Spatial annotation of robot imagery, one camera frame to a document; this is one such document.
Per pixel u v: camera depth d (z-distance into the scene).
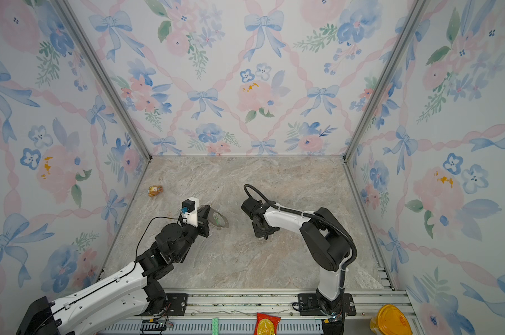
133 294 0.53
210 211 0.75
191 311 0.74
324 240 0.48
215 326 0.69
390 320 0.63
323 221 0.47
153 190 1.01
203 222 0.66
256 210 0.71
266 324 0.69
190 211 0.62
